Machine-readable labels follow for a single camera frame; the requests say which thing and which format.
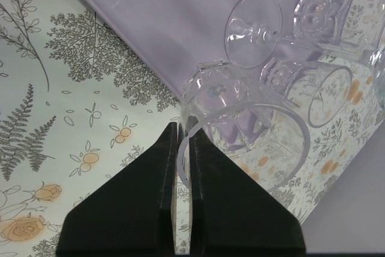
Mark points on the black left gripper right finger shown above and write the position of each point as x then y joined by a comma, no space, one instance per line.
231,213

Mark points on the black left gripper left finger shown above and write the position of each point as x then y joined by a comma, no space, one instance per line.
132,213

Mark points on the small faceted clear glass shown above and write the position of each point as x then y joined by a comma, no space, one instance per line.
315,90

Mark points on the clear wine glass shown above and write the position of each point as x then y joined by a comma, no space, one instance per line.
257,30

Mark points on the clear stemmed glass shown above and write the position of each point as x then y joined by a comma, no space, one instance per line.
377,67

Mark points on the lilac rectangular plastic tray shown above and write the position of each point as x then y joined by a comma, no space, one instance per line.
172,36

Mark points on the floral patterned table mat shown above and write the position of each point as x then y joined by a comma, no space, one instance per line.
78,106

